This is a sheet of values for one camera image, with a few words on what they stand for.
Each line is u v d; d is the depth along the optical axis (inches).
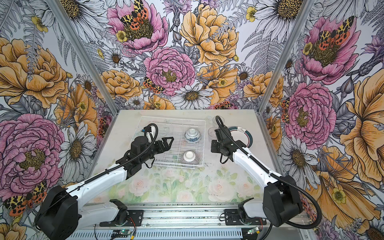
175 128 43.0
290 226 29.3
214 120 41.5
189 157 34.7
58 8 28.2
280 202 16.2
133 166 23.8
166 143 28.7
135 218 29.2
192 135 39.1
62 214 15.8
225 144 25.2
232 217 29.2
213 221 29.3
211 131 40.2
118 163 23.1
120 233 28.1
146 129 28.1
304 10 28.7
